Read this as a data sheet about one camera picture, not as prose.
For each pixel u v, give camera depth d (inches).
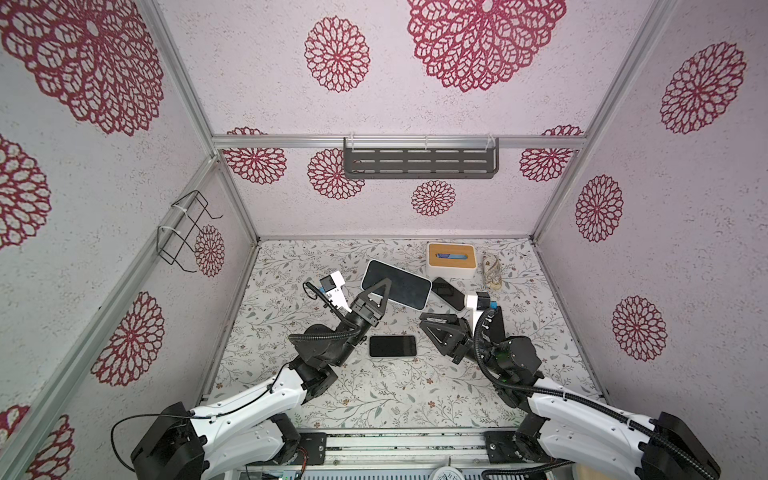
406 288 25.0
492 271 41.8
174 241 29.6
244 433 22.2
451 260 43.1
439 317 25.0
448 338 23.0
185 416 16.8
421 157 38.1
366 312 22.6
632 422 17.6
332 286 23.7
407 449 29.6
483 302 23.0
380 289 24.6
